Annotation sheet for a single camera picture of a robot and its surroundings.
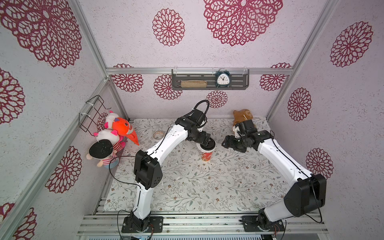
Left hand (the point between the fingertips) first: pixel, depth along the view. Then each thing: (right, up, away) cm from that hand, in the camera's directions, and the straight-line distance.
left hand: (200, 140), depth 86 cm
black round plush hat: (-51, -4, -10) cm, 52 cm away
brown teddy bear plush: (+33, +17, +26) cm, 45 cm away
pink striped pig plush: (-53, +4, -2) cm, 53 cm away
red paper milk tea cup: (+4, -9, +3) cm, 10 cm away
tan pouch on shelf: (-4, +33, +2) cm, 34 cm away
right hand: (+14, -2, -3) cm, 15 cm away
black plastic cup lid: (+5, -3, -3) cm, 7 cm away
